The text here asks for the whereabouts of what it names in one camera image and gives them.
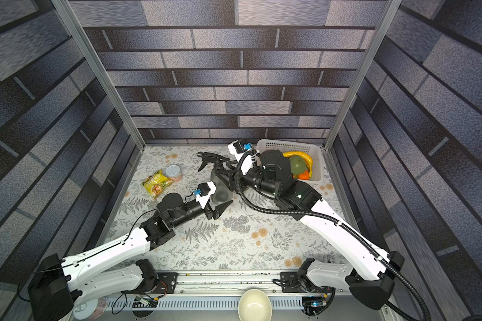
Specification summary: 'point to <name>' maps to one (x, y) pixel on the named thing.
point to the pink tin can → (174, 173)
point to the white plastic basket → (284, 146)
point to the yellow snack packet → (156, 182)
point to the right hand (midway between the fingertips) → (221, 166)
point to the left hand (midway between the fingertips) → (226, 192)
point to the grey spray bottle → (223, 194)
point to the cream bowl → (254, 305)
